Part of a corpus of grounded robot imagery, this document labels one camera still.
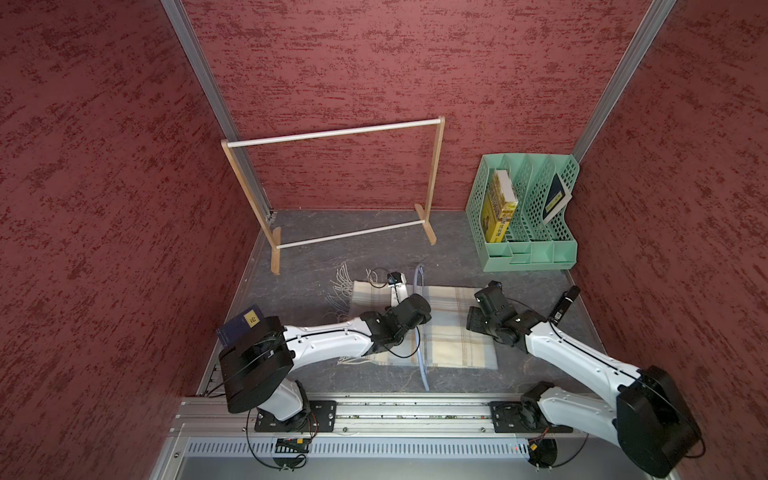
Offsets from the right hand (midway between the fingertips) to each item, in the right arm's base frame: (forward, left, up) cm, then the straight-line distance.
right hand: (476, 323), depth 87 cm
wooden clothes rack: (+45, +11, +3) cm, 47 cm away
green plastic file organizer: (+27, -23, +3) cm, 36 cm away
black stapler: (+7, -31, -4) cm, 32 cm away
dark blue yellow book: (+42, -36, +11) cm, 57 cm away
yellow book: (+31, -10, +19) cm, 37 cm away
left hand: (+3, +18, +7) cm, 19 cm away
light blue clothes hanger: (-10, +20, +22) cm, 31 cm away
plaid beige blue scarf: (-5, +10, -1) cm, 11 cm away
